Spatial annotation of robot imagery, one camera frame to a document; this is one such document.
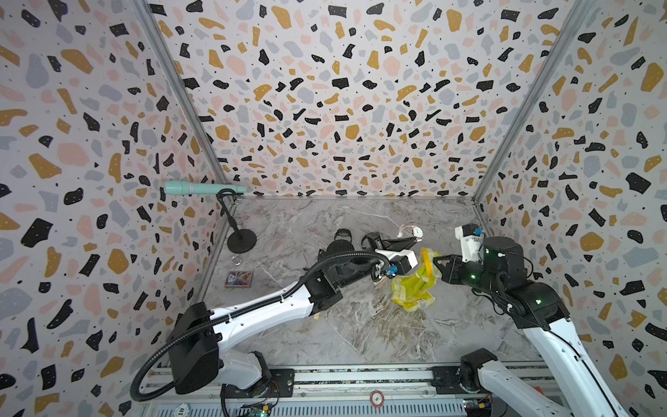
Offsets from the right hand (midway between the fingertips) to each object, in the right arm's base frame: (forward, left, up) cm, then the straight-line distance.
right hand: (438, 260), depth 68 cm
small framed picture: (+6, +64, -24) cm, 68 cm away
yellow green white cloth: (0, +3, -19) cm, 19 cm away
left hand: (0, +8, +12) cm, 14 cm away
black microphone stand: (+23, +69, -24) cm, 76 cm away
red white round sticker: (-28, +15, -27) cm, 42 cm away
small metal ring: (+15, +67, -23) cm, 73 cm away
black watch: (+28, +27, -25) cm, 46 cm away
